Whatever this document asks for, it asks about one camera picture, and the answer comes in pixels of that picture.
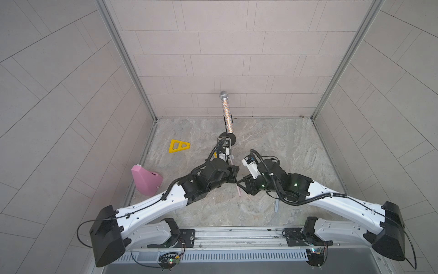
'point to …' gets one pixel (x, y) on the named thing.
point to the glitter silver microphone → (224, 95)
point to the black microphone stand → (226, 135)
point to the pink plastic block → (147, 182)
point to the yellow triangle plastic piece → (177, 145)
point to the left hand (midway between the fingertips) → (242, 168)
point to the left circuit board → (168, 260)
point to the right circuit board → (316, 257)
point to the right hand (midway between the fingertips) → (239, 184)
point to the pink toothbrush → (236, 185)
